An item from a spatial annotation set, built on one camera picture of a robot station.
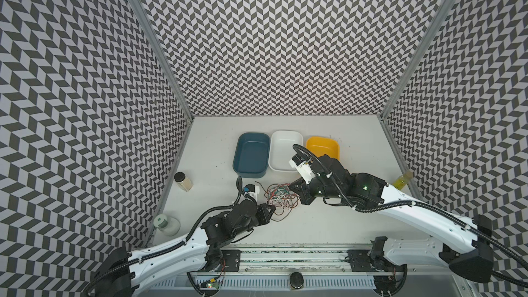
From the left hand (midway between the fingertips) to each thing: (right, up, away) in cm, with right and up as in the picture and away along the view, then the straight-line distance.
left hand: (278, 209), depth 76 cm
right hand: (+4, +11, -8) cm, 14 cm away
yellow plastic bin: (+25, +22, +32) cm, 46 cm away
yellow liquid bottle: (+50, +9, +7) cm, 51 cm away
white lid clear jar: (-39, -4, -4) cm, 39 cm away
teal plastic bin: (-13, +18, +24) cm, 32 cm away
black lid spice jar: (-39, +9, +7) cm, 40 cm away
